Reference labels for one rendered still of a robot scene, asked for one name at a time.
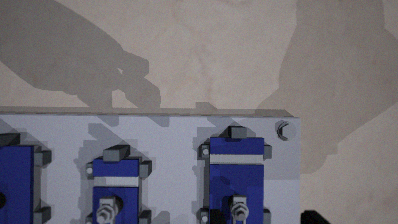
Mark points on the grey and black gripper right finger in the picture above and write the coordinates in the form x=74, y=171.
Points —
x=312, y=217

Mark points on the grey fixture plate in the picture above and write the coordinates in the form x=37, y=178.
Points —
x=178, y=186

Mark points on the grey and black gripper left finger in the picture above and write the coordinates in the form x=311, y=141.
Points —
x=217, y=217

